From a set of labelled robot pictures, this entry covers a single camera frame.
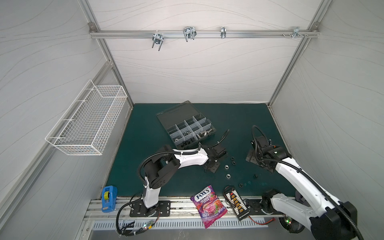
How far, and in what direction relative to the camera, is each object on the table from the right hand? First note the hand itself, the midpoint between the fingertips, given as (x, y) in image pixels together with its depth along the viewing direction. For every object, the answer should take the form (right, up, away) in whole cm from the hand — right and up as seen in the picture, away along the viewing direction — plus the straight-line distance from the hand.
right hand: (259, 156), depth 81 cm
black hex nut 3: (-1, -12, +3) cm, 13 cm away
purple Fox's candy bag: (-28, -23, -9) cm, 37 cm away
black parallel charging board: (-13, -23, -8) cm, 28 cm away
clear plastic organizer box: (-43, +16, +23) cm, 51 cm away
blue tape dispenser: (-79, -18, -7) cm, 81 cm away
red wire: (+2, -28, -10) cm, 30 cm away
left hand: (-24, -7, +7) cm, 26 cm away
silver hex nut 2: (-17, -12, +3) cm, 21 cm away
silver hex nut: (-17, -8, +6) cm, 20 cm away
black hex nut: (-13, -4, +10) cm, 17 cm away
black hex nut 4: (-11, -16, -1) cm, 19 cm away
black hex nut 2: (-13, -6, +7) cm, 16 cm away
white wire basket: (-87, +15, -15) cm, 90 cm away
